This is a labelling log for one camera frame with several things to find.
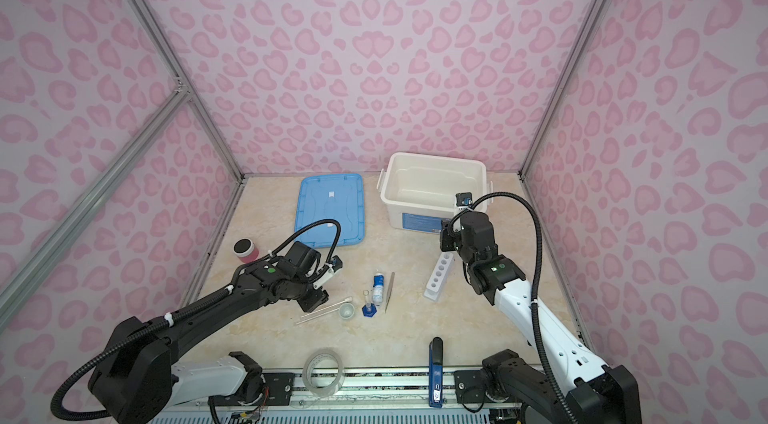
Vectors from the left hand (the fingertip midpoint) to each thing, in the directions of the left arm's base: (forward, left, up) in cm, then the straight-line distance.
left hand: (321, 286), depth 85 cm
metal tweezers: (+5, -20, -6) cm, 22 cm away
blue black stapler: (-22, -30, -2) cm, 37 cm away
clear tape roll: (-25, -3, -4) cm, 25 cm away
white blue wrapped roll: (0, -16, -4) cm, 16 cm away
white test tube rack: (+3, -34, -2) cm, 34 cm away
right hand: (+11, -35, +16) cm, 41 cm away
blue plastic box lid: (+38, 0, -6) cm, 38 cm away
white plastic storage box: (+40, -30, -6) cm, 51 cm away
